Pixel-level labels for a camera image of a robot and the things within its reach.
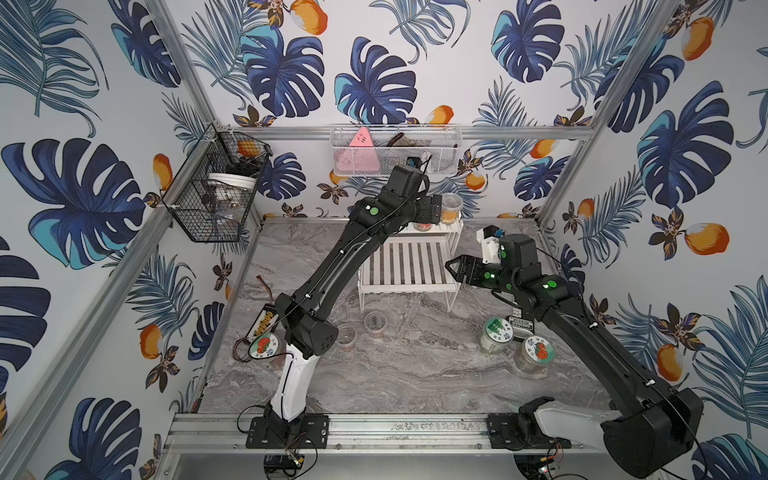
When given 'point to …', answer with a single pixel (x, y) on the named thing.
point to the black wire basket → (210, 197)
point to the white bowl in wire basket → (232, 182)
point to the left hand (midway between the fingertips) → (425, 194)
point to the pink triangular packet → (360, 157)
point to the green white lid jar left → (266, 346)
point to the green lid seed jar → (497, 332)
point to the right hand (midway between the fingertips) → (458, 263)
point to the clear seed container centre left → (376, 321)
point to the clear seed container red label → (422, 226)
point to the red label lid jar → (534, 355)
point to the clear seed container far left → (346, 337)
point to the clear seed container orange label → (451, 204)
